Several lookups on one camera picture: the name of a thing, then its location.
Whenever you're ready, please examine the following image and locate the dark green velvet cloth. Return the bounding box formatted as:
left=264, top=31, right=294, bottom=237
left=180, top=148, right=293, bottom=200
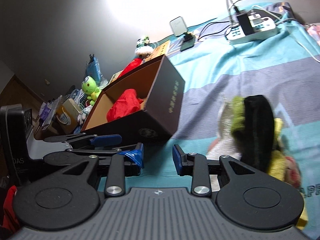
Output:
left=241, top=95, right=274, bottom=172

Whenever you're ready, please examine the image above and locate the red cloth bag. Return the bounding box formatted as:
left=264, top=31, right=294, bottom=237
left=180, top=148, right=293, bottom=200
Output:
left=106, top=89, right=144, bottom=122

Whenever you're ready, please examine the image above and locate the white fluffy cloth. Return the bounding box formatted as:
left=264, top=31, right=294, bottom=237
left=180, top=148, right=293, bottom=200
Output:
left=207, top=100, right=241, bottom=160

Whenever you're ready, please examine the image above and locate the small mirror on stand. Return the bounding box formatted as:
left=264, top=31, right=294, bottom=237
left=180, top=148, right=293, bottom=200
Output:
left=170, top=16, right=195, bottom=52

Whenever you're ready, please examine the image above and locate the black power adapter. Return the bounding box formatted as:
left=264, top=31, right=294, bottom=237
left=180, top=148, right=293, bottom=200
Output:
left=236, top=12, right=254, bottom=36

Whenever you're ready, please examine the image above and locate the green frog plush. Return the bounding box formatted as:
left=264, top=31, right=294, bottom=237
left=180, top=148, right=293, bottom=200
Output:
left=81, top=76, right=101, bottom=106

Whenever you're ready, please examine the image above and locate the green fuzzy sock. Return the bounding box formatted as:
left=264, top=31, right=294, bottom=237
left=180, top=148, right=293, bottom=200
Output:
left=231, top=96, right=245, bottom=141

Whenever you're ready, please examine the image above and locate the blue plastic package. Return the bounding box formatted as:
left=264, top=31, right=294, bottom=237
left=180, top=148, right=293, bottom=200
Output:
left=85, top=54, right=102, bottom=85

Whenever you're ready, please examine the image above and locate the orange cartoon book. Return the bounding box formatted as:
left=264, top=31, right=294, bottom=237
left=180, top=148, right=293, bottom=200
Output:
left=108, top=70, right=122, bottom=84

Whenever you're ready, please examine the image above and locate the white power strip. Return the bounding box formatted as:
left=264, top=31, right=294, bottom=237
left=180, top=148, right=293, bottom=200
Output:
left=224, top=16, right=281, bottom=45

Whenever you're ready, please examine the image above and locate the tan classical book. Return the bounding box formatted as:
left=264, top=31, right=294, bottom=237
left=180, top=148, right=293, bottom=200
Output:
left=144, top=40, right=170, bottom=62

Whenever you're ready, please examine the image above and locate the white cable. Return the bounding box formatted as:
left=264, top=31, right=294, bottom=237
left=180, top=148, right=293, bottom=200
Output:
left=226, top=0, right=320, bottom=64

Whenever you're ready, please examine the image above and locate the brown cardboard box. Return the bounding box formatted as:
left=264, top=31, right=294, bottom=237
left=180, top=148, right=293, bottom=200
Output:
left=81, top=55, right=185, bottom=145

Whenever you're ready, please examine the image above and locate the blue striped bed sheet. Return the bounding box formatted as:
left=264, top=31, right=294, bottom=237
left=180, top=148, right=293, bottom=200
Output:
left=82, top=22, right=319, bottom=239

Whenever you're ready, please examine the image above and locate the small white plush toy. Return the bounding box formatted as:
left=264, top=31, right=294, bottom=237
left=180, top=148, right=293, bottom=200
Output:
left=77, top=105, right=92, bottom=125

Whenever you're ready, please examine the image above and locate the gold cardboard box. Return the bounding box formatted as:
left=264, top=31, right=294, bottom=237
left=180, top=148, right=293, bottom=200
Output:
left=56, top=99, right=81, bottom=134

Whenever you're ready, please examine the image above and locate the panda white plush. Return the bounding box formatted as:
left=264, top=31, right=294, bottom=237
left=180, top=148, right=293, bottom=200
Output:
left=135, top=36, right=154, bottom=60

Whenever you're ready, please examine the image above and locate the red chili plush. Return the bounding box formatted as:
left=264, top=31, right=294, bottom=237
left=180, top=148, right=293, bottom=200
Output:
left=118, top=57, right=143, bottom=79

